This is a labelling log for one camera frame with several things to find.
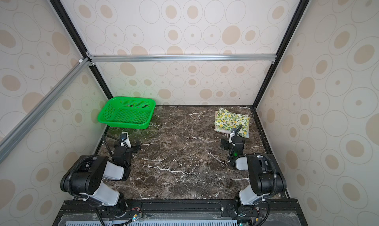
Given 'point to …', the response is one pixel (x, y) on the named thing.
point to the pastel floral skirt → (227, 131)
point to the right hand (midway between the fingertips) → (237, 137)
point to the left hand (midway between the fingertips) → (133, 135)
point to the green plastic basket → (128, 113)
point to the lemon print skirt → (228, 120)
